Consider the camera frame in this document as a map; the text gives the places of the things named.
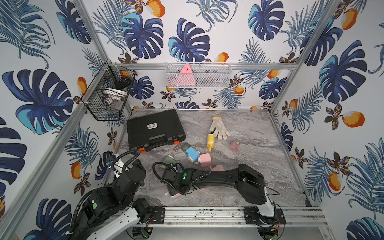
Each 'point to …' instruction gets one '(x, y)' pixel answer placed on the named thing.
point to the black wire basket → (106, 98)
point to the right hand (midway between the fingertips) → (173, 186)
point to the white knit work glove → (220, 129)
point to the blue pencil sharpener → (192, 154)
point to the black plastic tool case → (155, 130)
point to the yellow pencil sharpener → (210, 143)
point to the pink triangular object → (186, 77)
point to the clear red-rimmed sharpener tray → (234, 145)
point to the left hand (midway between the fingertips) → (136, 162)
